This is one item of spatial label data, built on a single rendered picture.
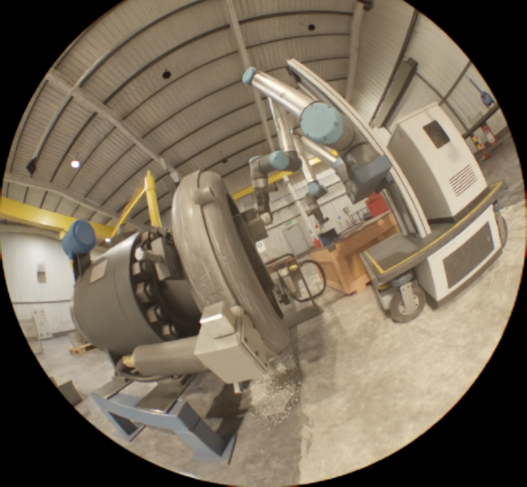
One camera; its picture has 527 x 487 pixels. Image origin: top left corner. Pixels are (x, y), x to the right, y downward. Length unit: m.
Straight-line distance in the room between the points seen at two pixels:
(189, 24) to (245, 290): 8.01
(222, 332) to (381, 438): 0.51
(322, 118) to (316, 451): 1.01
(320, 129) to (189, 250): 0.54
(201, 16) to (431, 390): 8.52
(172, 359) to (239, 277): 0.21
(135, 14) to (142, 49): 1.59
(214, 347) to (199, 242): 0.19
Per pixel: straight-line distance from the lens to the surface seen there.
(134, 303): 0.59
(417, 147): 0.89
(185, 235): 0.36
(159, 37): 7.96
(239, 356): 0.28
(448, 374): 0.68
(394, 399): 0.66
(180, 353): 0.35
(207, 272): 0.33
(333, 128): 0.62
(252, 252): 0.55
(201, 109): 9.35
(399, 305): 0.87
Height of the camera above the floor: 0.55
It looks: 13 degrees up
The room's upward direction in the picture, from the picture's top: 24 degrees counter-clockwise
